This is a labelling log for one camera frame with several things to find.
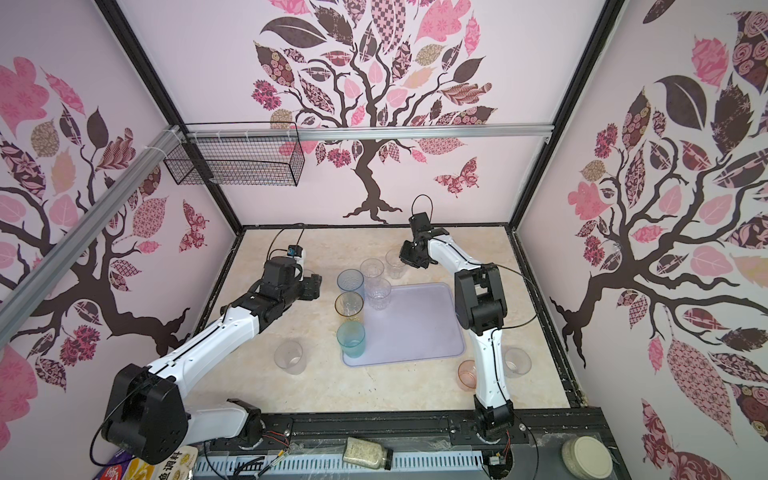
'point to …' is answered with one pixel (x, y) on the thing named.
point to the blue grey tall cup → (350, 279)
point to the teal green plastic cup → (351, 337)
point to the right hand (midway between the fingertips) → (405, 255)
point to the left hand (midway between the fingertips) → (311, 280)
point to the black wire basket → (241, 153)
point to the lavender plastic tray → (420, 322)
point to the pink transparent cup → (467, 374)
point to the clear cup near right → (516, 362)
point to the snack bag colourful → (123, 465)
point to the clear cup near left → (289, 355)
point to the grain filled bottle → (367, 453)
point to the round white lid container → (587, 458)
